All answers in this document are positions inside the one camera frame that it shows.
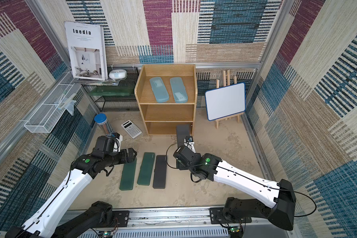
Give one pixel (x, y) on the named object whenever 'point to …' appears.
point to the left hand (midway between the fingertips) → (129, 153)
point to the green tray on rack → (116, 90)
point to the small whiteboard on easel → (227, 102)
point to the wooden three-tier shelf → (161, 118)
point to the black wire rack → (115, 96)
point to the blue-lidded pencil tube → (101, 119)
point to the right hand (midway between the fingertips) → (182, 156)
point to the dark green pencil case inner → (145, 173)
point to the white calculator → (131, 129)
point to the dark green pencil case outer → (128, 175)
